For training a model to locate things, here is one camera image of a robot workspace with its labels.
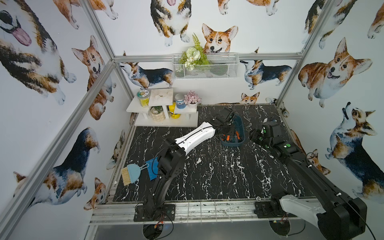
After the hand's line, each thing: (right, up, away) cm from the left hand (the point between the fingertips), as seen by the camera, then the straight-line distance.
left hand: (231, 125), depth 89 cm
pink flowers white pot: (-23, +16, +1) cm, 28 cm away
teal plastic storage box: (+9, +1, +20) cm, 22 cm away
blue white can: (-32, +17, +6) cm, 37 cm away
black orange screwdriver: (-2, -7, -2) cm, 8 cm away
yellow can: (-38, +11, +13) cm, 42 cm away
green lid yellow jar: (-55, +19, +6) cm, 58 cm away
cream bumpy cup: (-50, +8, +20) cm, 54 cm away
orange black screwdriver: (+7, -7, +12) cm, 16 cm away
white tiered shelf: (-42, +18, +7) cm, 47 cm away
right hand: (+11, -2, -9) cm, 15 cm away
